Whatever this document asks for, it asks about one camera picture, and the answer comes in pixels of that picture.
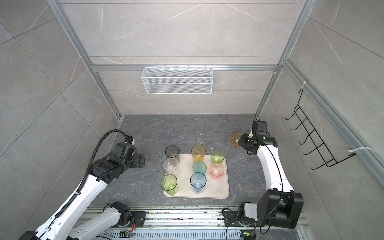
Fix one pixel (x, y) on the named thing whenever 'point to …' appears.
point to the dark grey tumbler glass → (172, 151)
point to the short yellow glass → (233, 141)
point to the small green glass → (217, 156)
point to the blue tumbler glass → (198, 180)
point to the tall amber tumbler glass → (198, 153)
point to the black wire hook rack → (319, 145)
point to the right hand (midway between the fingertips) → (242, 140)
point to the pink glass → (216, 171)
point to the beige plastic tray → (213, 189)
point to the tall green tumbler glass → (169, 183)
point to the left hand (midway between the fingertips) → (134, 153)
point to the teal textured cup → (199, 166)
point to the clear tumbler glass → (171, 166)
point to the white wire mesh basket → (177, 80)
